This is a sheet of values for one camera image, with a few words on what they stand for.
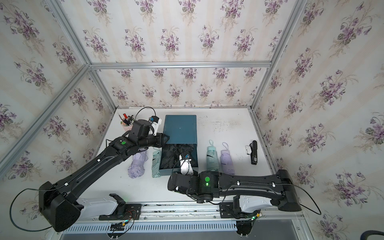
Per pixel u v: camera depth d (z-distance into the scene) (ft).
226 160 2.92
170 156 2.30
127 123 3.21
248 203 1.89
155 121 2.21
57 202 1.22
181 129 2.62
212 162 2.89
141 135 1.91
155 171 2.71
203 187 1.46
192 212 2.43
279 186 1.33
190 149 2.45
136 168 2.73
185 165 1.91
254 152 2.97
